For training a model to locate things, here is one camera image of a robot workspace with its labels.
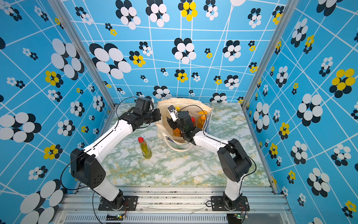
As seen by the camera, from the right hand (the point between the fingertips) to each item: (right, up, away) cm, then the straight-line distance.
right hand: (174, 113), depth 87 cm
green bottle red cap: (-17, -23, -5) cm, 29 cm away
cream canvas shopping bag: (-5, -10, -8) cm, 14 cm away
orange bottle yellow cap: (+3, +2, -13) cm, 14 cm away
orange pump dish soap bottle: (+17, -4, -4) cm, 18 cm away
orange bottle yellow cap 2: (+1, -13, +9) cm, 16 cm away
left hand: (-6, 0, -4) cm, 7 cm away
